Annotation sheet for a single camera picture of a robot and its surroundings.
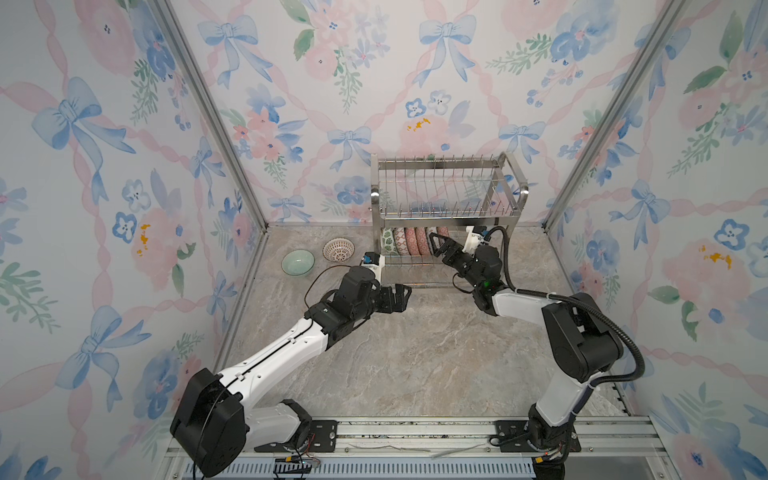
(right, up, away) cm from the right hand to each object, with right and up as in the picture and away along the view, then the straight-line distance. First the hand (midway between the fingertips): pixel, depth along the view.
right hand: (436, 237), depth 89 cm
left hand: (-11, -14, -11) cm, 21 cm away
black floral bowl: (+4, +3, +12) cm, 13 cm away
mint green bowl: (-46, -8, +15) cm, 49 cm away
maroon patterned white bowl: (-33, -3, +21) cm, 39 cm away
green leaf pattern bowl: (-14, -2, +12) cm, 18 cm away
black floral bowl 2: (-10, -1, +11) cm, 15 cm away
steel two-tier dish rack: (-4, +16, +21) cm, 27 cm away
